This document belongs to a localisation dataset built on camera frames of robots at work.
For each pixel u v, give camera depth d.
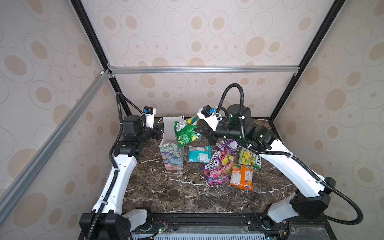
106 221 0.37
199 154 0.95
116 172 0.45
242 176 0.87
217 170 0.87
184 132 0.62
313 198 0.41
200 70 0.88
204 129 0.54
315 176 0.40
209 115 0.49
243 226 0.73
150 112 0.62
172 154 0.80
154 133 0.65
